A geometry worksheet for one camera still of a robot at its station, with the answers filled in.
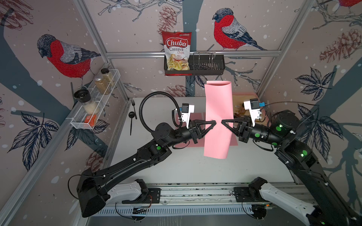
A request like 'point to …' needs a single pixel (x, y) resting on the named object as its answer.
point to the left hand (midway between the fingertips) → (216, 123)
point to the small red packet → (92, 120)
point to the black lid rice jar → (90, 107)
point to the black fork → (133, 103)
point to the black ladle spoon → (131, 114)
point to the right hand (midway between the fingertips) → (223, 121)
